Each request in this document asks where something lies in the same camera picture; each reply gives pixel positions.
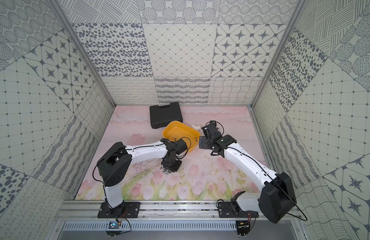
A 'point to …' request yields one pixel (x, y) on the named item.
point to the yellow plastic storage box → (175, 130)
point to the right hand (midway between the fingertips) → (211, 142)
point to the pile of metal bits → (166, 171)
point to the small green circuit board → (113, 224)
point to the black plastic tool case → (161, 116)
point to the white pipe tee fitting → (197, 127)
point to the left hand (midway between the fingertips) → (176, 168)
